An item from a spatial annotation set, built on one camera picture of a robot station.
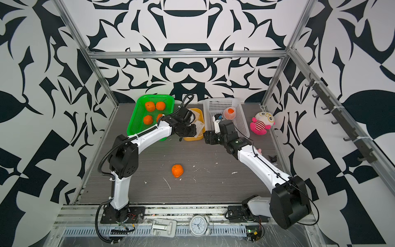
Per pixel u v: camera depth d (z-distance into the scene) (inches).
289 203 16.0
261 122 40.1
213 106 48.4
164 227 27.3
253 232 28.0
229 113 40.5
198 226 26.9
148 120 41.3
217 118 28.7
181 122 28.6
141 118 42.4
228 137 24.4
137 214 29.0
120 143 21.2
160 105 43.9
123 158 20.2
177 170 32.7
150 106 43.9
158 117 41.1
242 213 29.2
